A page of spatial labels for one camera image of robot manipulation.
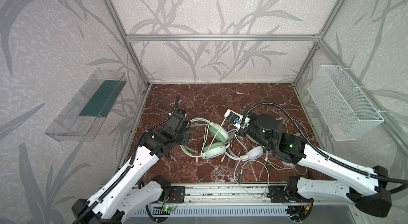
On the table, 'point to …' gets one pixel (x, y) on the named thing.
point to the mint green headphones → (215, 149)
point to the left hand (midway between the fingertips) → (187, 129)
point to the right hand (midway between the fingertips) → (234, 104)
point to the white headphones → (255, 153)
